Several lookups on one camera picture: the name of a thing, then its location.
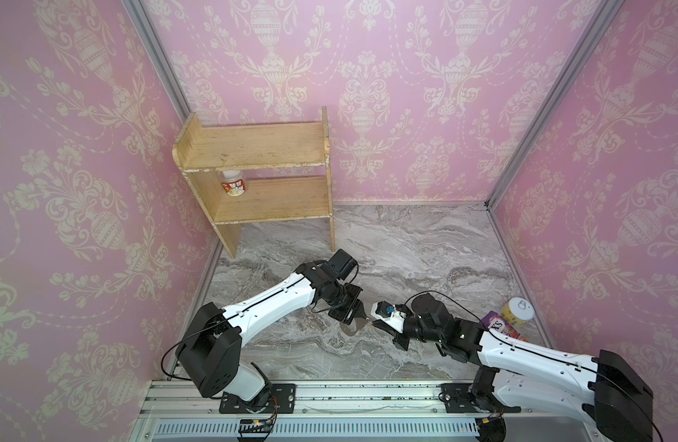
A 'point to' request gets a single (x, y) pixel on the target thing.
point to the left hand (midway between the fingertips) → (373, 313)
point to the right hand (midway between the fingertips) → (376, 321)
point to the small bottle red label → (233, 182)
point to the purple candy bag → (495, 321)
